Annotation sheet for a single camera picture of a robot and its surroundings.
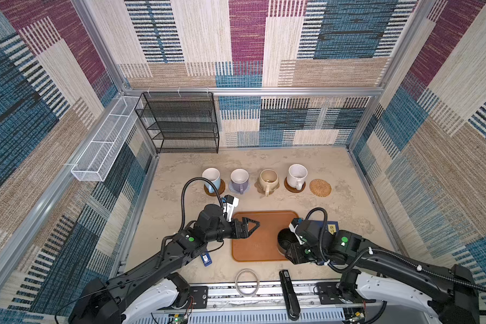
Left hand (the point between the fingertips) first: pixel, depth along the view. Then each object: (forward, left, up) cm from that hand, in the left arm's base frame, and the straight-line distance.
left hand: (253, 223), depth 74 cm
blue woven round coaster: (+24, +8, -16) cm, 30 cm away
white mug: (+30, -23, -12) cm, 40 cm away
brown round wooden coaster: (+25, +15, -16) cm, 33 cm away
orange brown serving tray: (0, -4, -21) cm, 21 cm away
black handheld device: (-22, -13, -13) cm, 28 cm away
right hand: (-10, -14, -10) cm, 20 cm away
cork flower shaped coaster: (+28, -3, -16) cm, 32 cm away
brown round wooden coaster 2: (+24, -21, -15) cm, 35 cm away
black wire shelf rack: (+57, +36, +1) cm, 68 cm away
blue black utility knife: (-8, +18, -14) cm, 24 cm away
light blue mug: (+28, +18, -8) cm, 34 cm away
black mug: (-3, -12, -7) cm, 15 cm away
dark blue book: (+5, -35, -16) cm, 39 cm away
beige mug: (+28, -9, -13) cm, 32 cm away
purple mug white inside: (+31, +5, -14) cm, 34 cm away
